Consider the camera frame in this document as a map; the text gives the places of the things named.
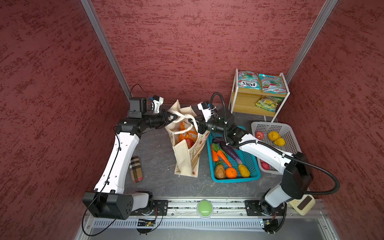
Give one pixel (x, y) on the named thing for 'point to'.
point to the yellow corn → (244, 171)
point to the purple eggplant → (228, 149)
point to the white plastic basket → (282, 135)
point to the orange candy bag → (191, 134)
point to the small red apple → (259, 135)
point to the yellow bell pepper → (273, 135)
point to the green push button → (204, 209)
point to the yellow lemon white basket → (280, 142)
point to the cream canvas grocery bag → (186, 161)
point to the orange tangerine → (231, 173)
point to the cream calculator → (304, 205)
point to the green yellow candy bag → (269, 103)
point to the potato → (220, 172)
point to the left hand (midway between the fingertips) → (176, 120)
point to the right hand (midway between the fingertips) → (190, 121)
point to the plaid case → (136, 169)
